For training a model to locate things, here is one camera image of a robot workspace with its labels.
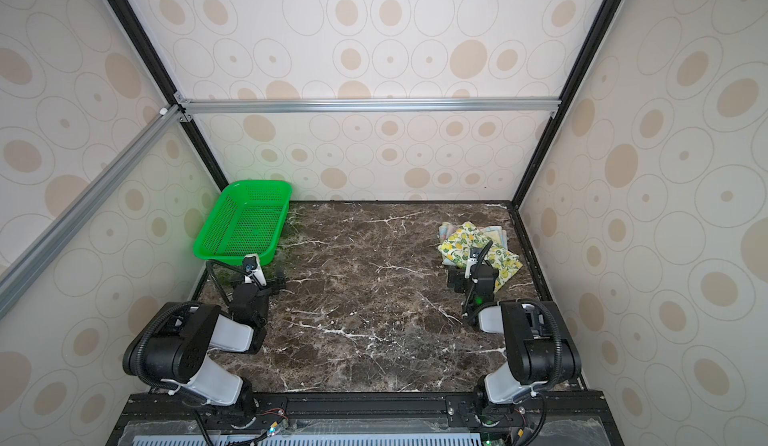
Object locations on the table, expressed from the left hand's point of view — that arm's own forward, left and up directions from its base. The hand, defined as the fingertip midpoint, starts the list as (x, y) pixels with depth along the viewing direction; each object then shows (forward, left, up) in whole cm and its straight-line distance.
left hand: (268, 258), depth 89 cm
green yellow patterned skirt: (+8, -59, -6) cm, 59 cm away
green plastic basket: (+25, +17, -11) cm, 32 cm away
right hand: (+2, -62, -7) cm, 63 cm away
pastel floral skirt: (+17, -74, -10) cm, 77 cm away
